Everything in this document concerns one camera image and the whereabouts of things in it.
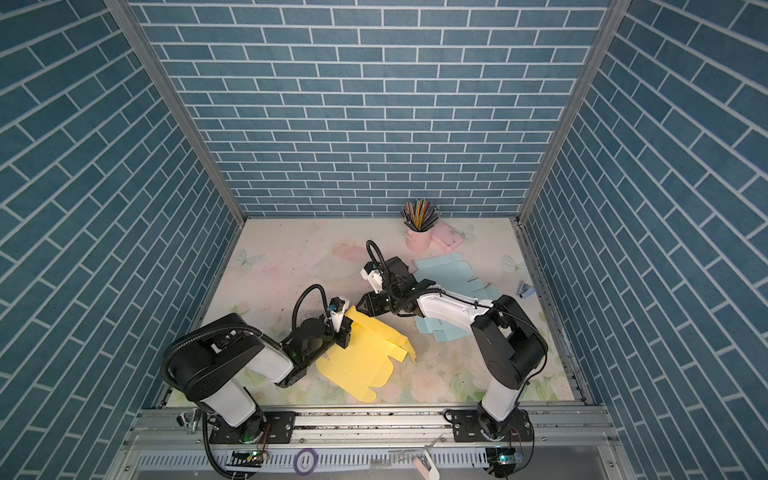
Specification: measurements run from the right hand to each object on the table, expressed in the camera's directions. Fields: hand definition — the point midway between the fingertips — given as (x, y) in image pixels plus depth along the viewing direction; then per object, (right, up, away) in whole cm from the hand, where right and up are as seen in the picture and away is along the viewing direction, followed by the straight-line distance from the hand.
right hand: (358, 305), depth 86 cm
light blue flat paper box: (+31, +7, +20) cm, 37 cm away
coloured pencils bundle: (+20, +28, +19) cm, 39 cm away
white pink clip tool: (+18, -33, -18) cm, 42 cm away
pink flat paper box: (+30, +21, +28) cm, 46 cm away
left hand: (-1, -4, +3) cm, 5 cm away
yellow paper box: (+2, -16, -1) cm, 16 cm away
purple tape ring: (-13, -33, -16) cm, 39 cm away
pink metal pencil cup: (+19, +19, +21) cm, 34 cm away
